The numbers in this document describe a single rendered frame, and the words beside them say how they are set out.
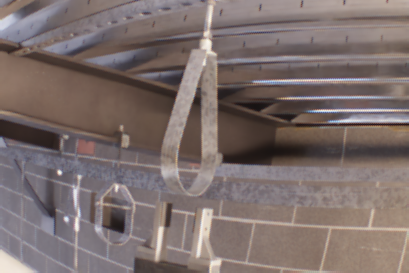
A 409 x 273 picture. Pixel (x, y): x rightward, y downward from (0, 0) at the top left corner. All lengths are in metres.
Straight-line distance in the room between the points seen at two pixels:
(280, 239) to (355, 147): 0.50
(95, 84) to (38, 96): 0.23
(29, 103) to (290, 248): 1.21
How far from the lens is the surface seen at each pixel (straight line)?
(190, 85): 0.80
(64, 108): 1.63
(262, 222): 2.29
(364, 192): 0.95
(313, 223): 2.14
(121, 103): 1.76
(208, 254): 0.79
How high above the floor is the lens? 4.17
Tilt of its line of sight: 8 degrees up
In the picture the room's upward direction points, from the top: 7 degrees clockwise
